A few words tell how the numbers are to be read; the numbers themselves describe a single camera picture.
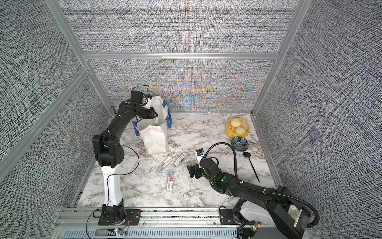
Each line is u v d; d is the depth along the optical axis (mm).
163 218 747
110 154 572
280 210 411
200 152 720
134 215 734
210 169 616
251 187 501
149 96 881
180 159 923
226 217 730
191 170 742
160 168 896
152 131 855
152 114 855
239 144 991
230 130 1025
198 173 732
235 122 1038
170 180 836
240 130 1003
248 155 946
